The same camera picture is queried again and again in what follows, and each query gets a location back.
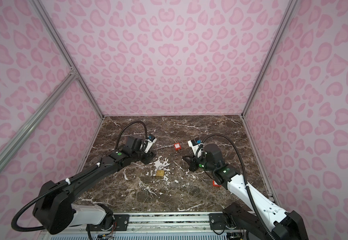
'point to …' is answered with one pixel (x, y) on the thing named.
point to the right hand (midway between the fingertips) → (184, 157)
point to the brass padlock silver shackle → (160, 171)
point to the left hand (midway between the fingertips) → (152, 149)
